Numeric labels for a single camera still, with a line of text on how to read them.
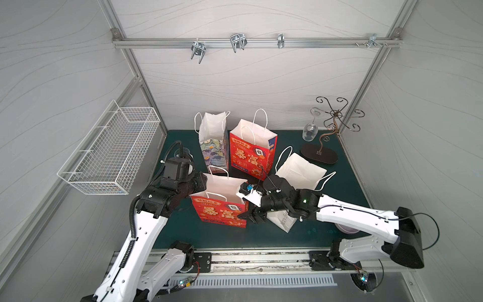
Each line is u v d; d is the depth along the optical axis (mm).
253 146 808
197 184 604
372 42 770
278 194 522
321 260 734
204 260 733
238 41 766
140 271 413
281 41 784
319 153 1076
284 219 766
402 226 415
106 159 683
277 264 737
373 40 764
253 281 703
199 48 780
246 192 574
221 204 662
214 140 825
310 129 914
